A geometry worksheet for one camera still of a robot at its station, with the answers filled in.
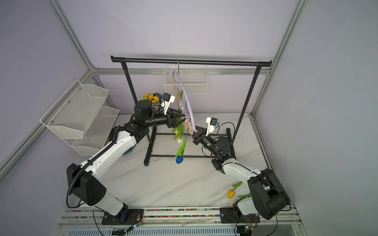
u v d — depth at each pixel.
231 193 0.80
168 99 0.61
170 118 0.61
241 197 0.80
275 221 0.72
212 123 0.65
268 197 0.43
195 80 0.97
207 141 0.67
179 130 0.80
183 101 0.55
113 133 0.84
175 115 0.62
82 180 0.41
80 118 0.78
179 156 0.77
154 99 0.95
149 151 0.98
